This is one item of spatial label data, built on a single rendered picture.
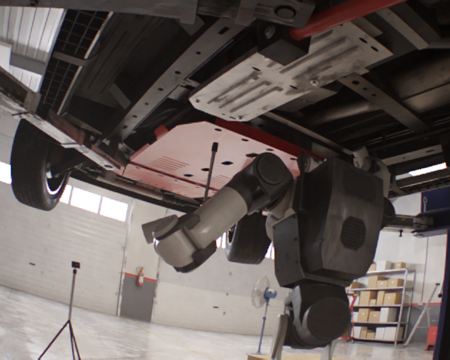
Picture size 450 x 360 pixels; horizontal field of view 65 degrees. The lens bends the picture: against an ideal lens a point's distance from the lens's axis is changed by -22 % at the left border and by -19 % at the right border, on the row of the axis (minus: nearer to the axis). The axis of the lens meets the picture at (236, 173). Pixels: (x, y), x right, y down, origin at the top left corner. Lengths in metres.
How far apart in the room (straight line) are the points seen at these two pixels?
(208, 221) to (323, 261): 0.29
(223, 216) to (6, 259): 9.09
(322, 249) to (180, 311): 10.09
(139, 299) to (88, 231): 2.13
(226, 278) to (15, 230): 6.02
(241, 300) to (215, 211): 10.92
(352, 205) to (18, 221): 9.27
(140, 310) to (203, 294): 1.94
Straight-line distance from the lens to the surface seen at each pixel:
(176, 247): 1.02
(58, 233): 10.04
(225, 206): 1.05
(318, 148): 2.02
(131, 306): 10.46
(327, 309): 0.96
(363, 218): 1.11
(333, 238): 1.05
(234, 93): 1.43
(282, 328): 1.09
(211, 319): 11.51
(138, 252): 10.48
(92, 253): 10.19
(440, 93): 1.56
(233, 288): 11.78
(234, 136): 1.75
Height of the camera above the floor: 0.93
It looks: 18 degrees up
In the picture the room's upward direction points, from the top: 9 degrees clockwise
